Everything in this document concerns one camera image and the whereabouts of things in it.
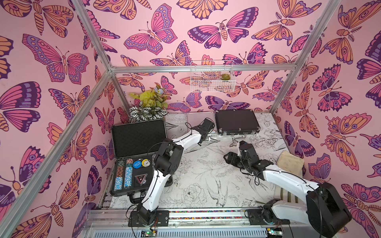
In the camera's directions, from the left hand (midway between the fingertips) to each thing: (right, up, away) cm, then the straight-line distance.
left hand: (197, 131), depth 103 cm
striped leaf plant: (-34, +12, -12) cm, 38 cm away
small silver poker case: (-2, +9, +7) cm, 12 cm away
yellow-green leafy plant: (-31, +24, 0) cm, 39 cm away
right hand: (+18, -14, -16) cm, 28 cm away
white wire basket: (+10, +36, -8) cm, 38 cm away
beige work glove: (+56, -19, -11) cm, 61 cm away
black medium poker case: (+30, +7, +6) cm, 31 cm away
